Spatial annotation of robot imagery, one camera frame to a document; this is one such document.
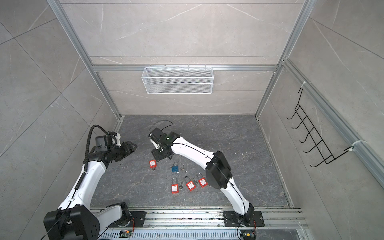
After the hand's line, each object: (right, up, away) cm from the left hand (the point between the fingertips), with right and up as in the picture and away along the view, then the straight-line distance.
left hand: (132, 144), depth 82 cm
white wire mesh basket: (+24, +42, +18) cm, 52 cm away
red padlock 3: (+33, -23, +1) cm, 40 cm away
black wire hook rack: (+89, +3, -20) cm, 91 cm away
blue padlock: (+23, -16, +8) cm, 29 cm away
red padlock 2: (+24, -24, 0) cm, 34 cm away
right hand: (+14, -7, +3) cm, 16 cm away
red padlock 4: (+40, -21, +2) cm, 45 cm away
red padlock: (+9, -13, +9) cm, 19 cm away
